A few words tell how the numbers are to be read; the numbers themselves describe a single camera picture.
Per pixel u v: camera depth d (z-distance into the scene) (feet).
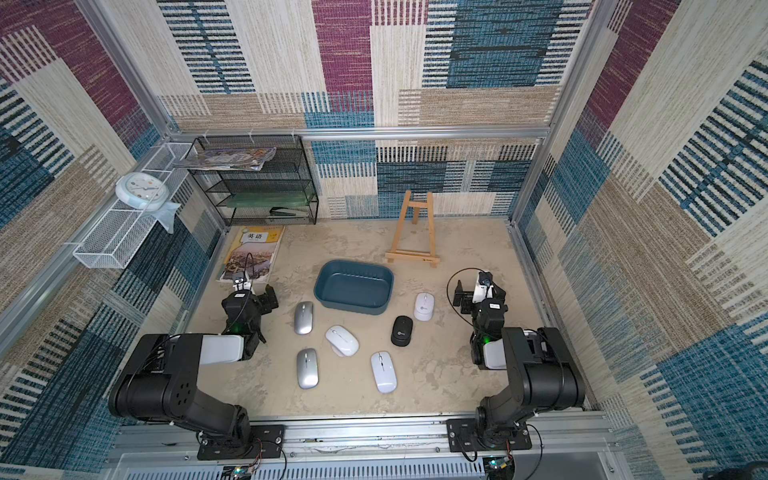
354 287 3.38
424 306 3.08
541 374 1.45
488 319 2.25
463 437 2.39
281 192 3.67
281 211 3.62
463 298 2.73
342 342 2.86
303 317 3.08
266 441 2.40
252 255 3.56
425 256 3.41
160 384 1.65
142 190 2.47
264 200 3.34
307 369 2.78
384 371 2.72
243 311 2.29
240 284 2.60
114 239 2.34
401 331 2.93
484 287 2.54
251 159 2.88
